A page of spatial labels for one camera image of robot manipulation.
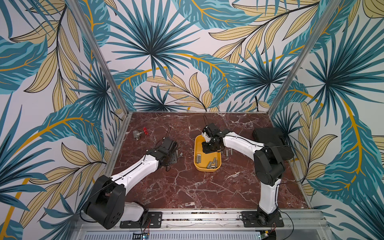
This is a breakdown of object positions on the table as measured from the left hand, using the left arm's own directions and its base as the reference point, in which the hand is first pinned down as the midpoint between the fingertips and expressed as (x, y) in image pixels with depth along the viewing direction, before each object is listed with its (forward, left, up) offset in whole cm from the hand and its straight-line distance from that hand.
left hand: (171, 159), depth 87 cm
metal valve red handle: (+21, +27, -4) cm, 34 cm away
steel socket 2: (+9, -35, -6) cm, 36 cm away
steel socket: (+6, -5, -6) cm, 10 cm away
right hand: (+8, -20, -2) cm, 22 cm away
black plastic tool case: (+20, -69, -2) cm, 72 cm away
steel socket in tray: (+4, -16, -6) cm, 18 cm away
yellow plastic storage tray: (+4, -21, -7) cm, 22 cm away
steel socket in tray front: (-1, -24, -5) cm, 25 cm away
